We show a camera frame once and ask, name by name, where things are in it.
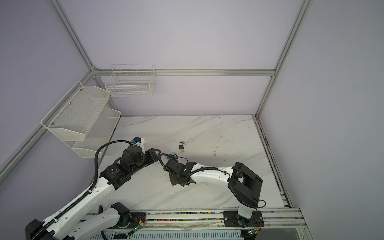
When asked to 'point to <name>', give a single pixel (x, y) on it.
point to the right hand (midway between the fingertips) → (173, 178)
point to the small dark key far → (181, 142)
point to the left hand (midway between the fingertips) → (157, 153)
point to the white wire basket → (131, 80)
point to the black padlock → (181, 147)
